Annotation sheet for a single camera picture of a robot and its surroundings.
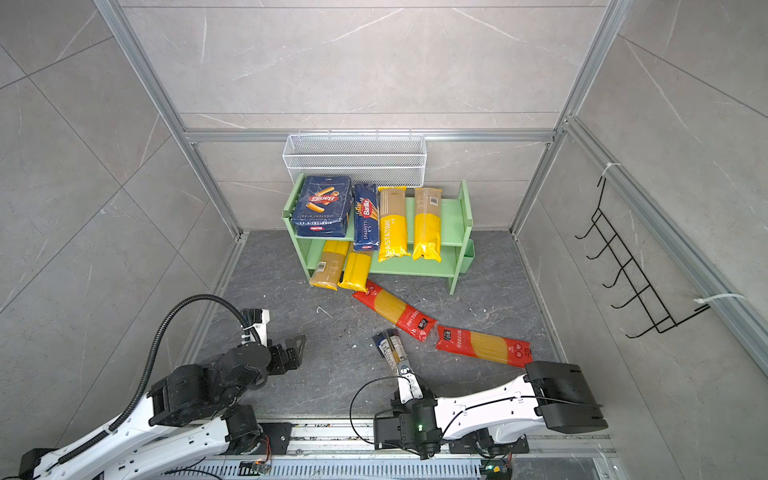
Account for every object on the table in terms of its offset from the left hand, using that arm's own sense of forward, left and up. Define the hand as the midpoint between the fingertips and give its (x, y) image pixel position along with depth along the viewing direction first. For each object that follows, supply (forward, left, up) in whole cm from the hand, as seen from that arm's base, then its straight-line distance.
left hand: (293, 336), depth 70 cm
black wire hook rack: (+1, -80, +12) cm, 80 cm away
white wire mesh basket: (+58, -25, +10) cm, 64 cm away
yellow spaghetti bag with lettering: (+21, -25, +10) cm, 34 cm away
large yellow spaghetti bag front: (+23, -14, -6) cm, 28 cm away
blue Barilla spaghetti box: (+30, -18, +10) cm, 36 cm away
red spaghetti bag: (+15, -26, -18) cm, 35 cm away
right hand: (-9, -27, -17) cm, 33 cm away
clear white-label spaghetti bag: (+2, -24, -15) cm, 28 cm away
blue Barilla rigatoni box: (+33, -5, +12) cm, 36 cm away
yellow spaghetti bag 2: (+25, -5, -6) cm, 26 cm away
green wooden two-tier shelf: (+30, -44, +6) cm, 54 cm away
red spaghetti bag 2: (+3, -52, -19) cm, 55 cm away
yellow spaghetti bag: (+27, -34, +10) cm, 45 cm away
